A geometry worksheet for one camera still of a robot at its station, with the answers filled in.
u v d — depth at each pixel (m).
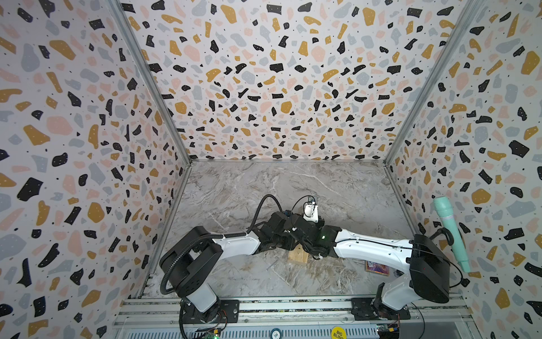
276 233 0.71
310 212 0.70
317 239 0.59
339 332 0.70
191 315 0.72
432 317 0.77
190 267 0.44
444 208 0.65
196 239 0.47
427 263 0.45
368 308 0.75
